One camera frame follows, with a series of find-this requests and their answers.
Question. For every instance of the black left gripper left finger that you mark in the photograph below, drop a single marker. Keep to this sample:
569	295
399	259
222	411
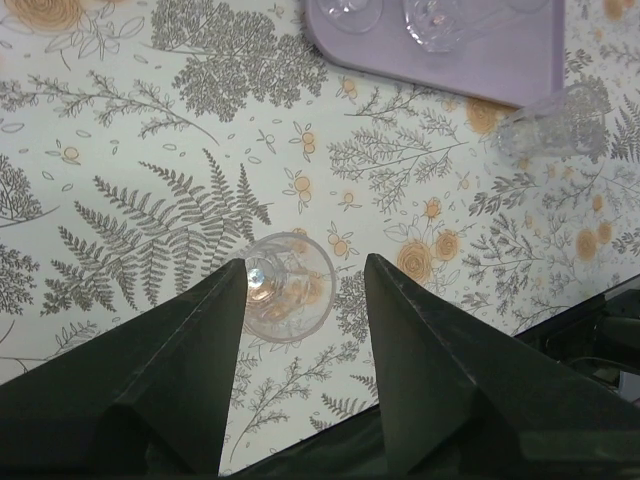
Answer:
163	378

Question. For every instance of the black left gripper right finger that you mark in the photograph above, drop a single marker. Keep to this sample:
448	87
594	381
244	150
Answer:
458	396

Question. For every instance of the small clear tumbler front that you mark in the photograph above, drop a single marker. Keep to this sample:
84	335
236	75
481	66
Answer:
291	287

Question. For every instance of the small clear shot glass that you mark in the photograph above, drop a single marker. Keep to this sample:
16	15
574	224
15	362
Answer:
569	122

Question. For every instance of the clear faceted tumbler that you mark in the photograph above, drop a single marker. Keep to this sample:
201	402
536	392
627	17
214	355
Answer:
439	26

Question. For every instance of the tall clear champagne flute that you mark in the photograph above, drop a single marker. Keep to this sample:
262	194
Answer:
350	12

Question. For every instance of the lavender plastic tray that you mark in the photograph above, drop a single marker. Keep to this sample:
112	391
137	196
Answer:
516	66

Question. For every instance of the floral patterned table mat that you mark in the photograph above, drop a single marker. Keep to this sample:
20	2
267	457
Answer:
143	142

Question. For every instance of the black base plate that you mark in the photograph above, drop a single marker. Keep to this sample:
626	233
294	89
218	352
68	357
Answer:
575	325

